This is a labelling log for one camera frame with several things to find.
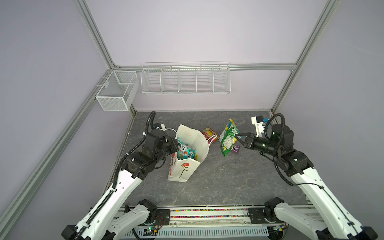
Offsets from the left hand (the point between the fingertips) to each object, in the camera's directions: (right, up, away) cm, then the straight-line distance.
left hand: (178, 143), depth 70 cm
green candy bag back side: (+23, +2, 0) cm, 23 cm away
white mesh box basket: (-46, +32, +33) cm, 65 cm away
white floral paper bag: (0, -14, +5) cm, 15 cm away
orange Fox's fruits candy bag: (+18, +1, +32) cm, 37 cm away
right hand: (+26, +3, -3) cm, 26 cm away
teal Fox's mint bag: (+2, -5, +7) cm, 9 cm away
